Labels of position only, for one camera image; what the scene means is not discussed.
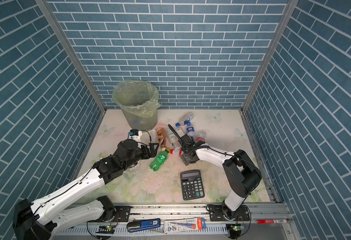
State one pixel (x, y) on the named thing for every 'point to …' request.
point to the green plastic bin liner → (138, 96)
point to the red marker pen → (271, 221)
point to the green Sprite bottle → (160, 160)
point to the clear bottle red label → (201, 135)
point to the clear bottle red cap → (177, 151)
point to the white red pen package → (184, 225)
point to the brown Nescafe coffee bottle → (161, 136)
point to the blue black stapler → (137, 225)
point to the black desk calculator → (192, 185)
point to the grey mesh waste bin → (140, 122)
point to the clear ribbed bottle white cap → (153, 134)
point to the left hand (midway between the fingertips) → (154, 146)
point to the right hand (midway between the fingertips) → (190, 153)
